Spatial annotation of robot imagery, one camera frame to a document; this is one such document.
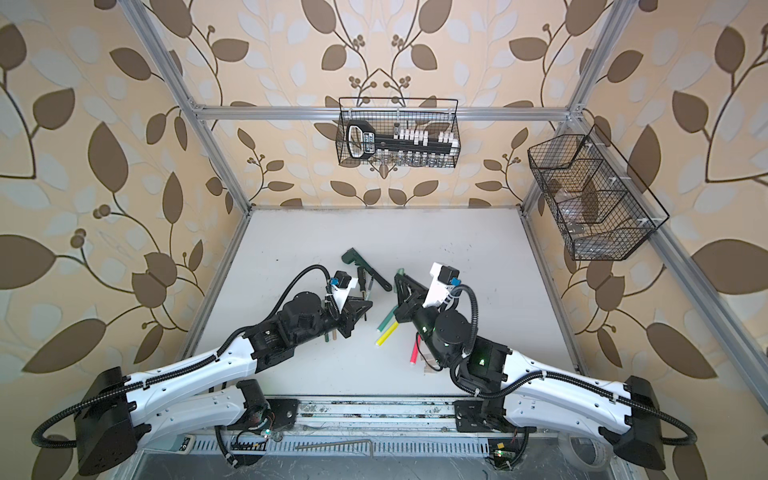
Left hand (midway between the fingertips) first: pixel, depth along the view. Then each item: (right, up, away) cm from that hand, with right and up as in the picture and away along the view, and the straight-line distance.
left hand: (372, 301), depth 73 cm
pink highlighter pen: (+11, -18, +13) cm, 25 cm away
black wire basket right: (+57, +23, 0) cm, 62 cm away
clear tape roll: (+50, -35, -3) cm, 61 cm away
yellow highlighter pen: (+3, -13, +15) cm, 20 cm away
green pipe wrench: (-9, +9, +32) cm, 35 cm away
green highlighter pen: (+3, -9, +19) cm, 21 cm away
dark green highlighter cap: (+7, +8, -8) cm, 14 cm away
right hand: (+6, +6, -8) cm, 12 cm away
